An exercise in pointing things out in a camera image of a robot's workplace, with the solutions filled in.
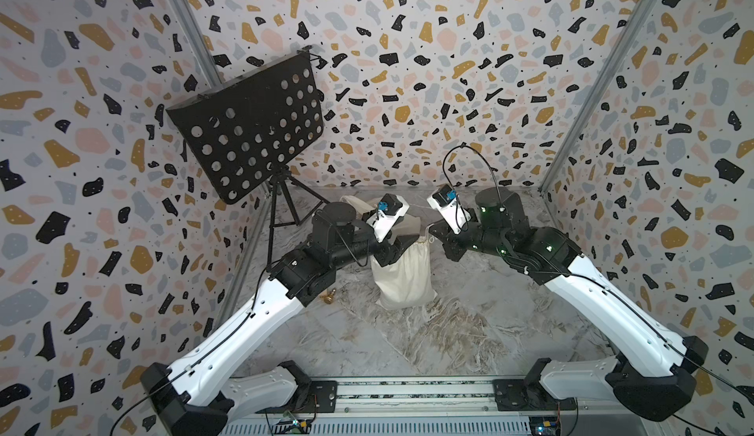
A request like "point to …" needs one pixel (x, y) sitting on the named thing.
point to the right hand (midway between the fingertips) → (430, 228)
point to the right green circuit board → (547, 425)
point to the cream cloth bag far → (406, 225)
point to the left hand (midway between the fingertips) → (410, 225)
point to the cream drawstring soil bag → (407, 281)
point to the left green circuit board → (292, 426)
